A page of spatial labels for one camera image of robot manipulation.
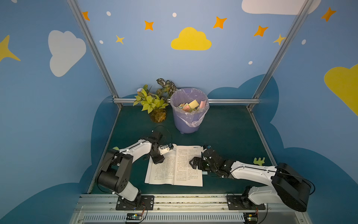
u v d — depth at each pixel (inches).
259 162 35.3
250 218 28.3
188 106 39.9
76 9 27.3
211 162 25.9
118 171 17.8
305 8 27.6
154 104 34.6
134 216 28.2
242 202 25.9
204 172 32.7
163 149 32.3
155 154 30.8
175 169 33.9
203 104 36.3
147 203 29.0
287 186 16.9
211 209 29.0
